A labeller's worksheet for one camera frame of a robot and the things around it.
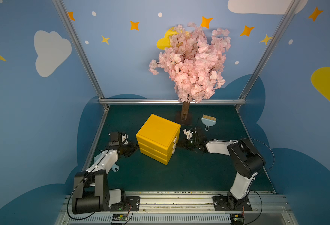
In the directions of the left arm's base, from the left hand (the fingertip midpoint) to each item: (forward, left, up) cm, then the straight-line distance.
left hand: (139, 144), depth 89 cm
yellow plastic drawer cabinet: (-4, -12, +15) cm, 20 cm away
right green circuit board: (-37, -56, -10) cm, 68 cm away
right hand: (+4, -25, -3) cm, 25 cm away
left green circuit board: (-38, +6, -8) cm, 40 cm away
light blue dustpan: (-14, +13, -4) cm, 20 cm away
